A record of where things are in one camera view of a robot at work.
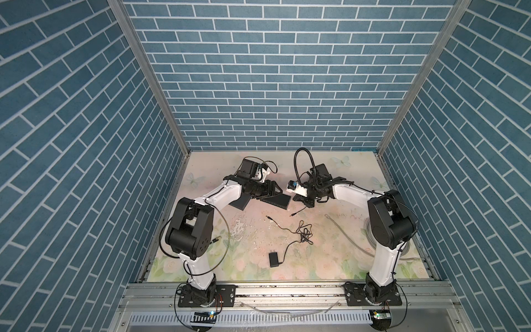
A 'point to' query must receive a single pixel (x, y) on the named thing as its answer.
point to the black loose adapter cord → (305, 230)
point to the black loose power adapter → (274, 261)
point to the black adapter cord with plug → (291, 215)
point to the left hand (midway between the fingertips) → (277, 191)
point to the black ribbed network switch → (281, 200)
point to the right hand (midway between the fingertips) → (294, 194)
